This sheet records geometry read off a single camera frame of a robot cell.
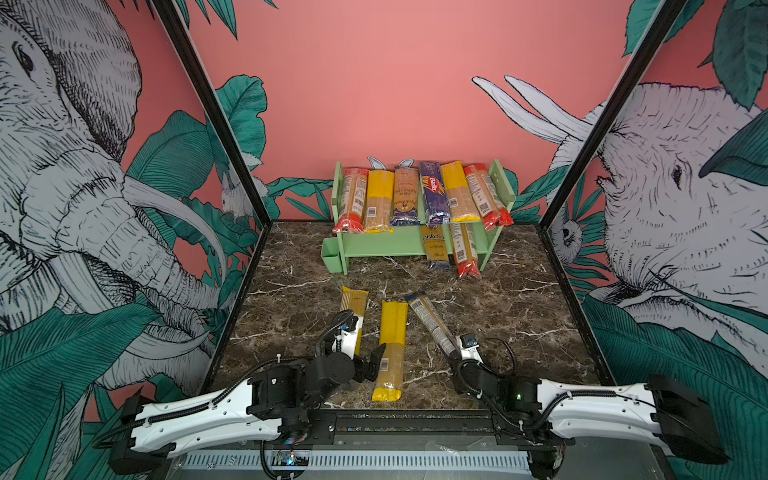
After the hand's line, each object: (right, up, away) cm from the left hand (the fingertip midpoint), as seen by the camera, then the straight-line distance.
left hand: (371, 340), depth 69 cm
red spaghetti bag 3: (+29, +26, +26) cm, 47 cm away
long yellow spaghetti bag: (+5, -1, +21) cm, 22 cm away
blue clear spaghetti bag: (+15, +3, +23) cm, 28 cm away
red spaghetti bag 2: (+33, +34, +14) cm, 49 cm away
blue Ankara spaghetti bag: (+19, +22, +24) cm, 38 cm away
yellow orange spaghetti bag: (+25, +35, +15) cm, 45 cm away
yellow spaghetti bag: (+1, +35, +15) cm, 38 cm away
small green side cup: (-17, +20, +35) cm, 44 cm away
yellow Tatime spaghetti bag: (-8, +5, +27) cm, 28 cm away
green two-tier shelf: (+38, +25, +29) cm, 54 cm away
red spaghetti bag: (-6, +35, +14) cm, 38 cm away
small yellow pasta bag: (+9, +38, +17) cm, 43 cm away
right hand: (+20, -10, +12) cm, 25 cm away
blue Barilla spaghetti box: (+17, +37, +15) cm, 44 cm away
